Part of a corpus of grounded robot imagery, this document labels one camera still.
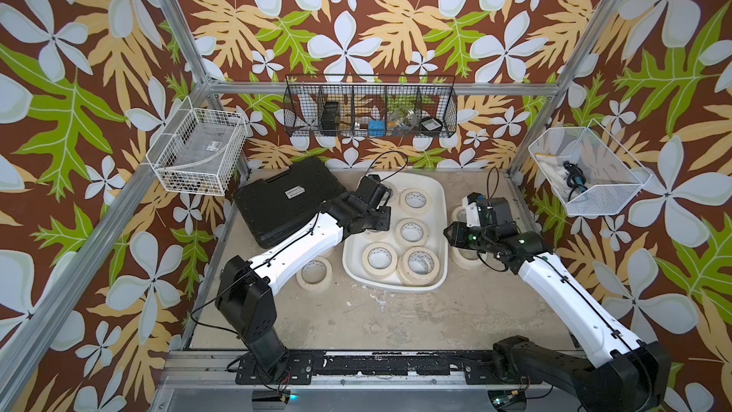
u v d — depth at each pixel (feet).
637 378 1.21
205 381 2.40
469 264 2.87
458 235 2.26
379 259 3.10
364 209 1.98
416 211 3.44
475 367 2.42
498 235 1.92
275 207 3.24
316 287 2.82
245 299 1.40
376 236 3.20
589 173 2.69
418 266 3.05
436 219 3.33
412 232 3.31
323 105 3.14
